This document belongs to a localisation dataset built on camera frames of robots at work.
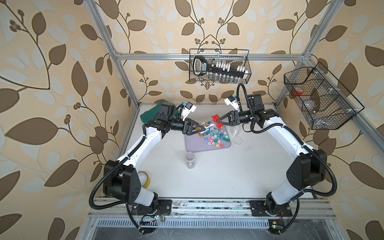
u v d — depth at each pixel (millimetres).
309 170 440
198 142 973
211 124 706
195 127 707
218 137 997
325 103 727
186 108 679
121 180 422
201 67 865
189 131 653
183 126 656
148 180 804
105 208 426
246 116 668
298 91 811
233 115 655
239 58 911
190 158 838
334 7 707
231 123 684
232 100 699
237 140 1014
